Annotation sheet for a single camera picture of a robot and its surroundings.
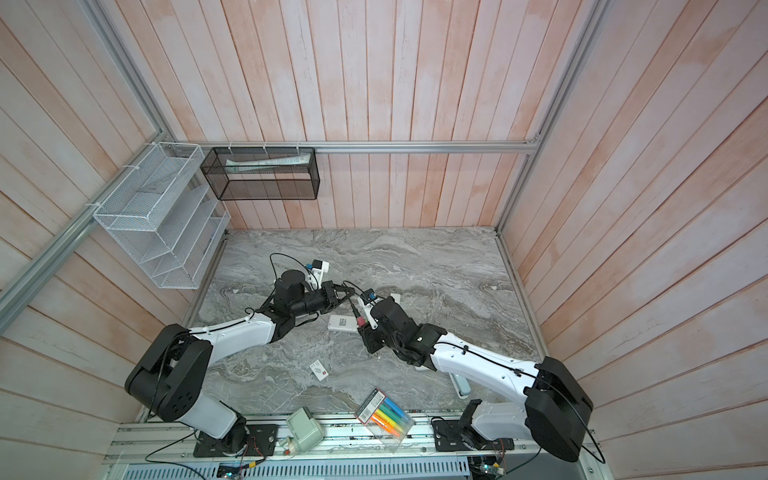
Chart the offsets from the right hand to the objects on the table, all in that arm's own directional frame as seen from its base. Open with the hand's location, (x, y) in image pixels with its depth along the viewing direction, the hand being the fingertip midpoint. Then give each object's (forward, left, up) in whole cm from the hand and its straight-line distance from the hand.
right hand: (363, 326), depth 81 cm
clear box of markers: (-21, -8, -11) cm, 25 cm away
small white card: (-9, +13, -11) cm, 19 cm away
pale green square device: (-24, +13, -7) cm, 28 cm away
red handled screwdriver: (+2, +1, 0) cm, 2 cm away
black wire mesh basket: (+52, +39, +13) cm, 66 cm away
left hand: (+8, +3, +3) cm, 9 cm away
